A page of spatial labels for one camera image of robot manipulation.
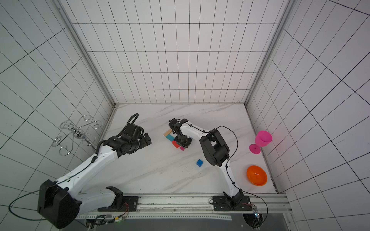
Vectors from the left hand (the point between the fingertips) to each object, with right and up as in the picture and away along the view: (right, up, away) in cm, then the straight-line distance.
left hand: (143, 145), depth 82 cm
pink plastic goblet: (+70, +4, -1) cm, 70 cm away
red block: (+19, -2, +9) cm, 21 cm away
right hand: (+23, -1, +15) cm, 27 cm away
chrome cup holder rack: (-27, +10, -11) cm, 31 cm away
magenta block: (+23, -5, +11) cm, 26 cm away
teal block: (+14, +2, +17) cm, 22 cm away
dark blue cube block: (+34, -12, +3) cm, 36 cm away
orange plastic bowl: (+66, -17, -3) cm, 68 cm away
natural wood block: (+12, +5, +19) cm, 23 cm away
